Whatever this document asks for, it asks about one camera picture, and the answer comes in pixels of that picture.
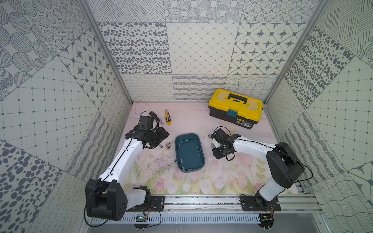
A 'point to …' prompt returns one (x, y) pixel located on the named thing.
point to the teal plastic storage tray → (189, 151)
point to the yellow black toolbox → (242, 110)
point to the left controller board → (141, 218)
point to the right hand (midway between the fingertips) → (218, 155)
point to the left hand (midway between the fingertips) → (165, 133)
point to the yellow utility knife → (167, 117)
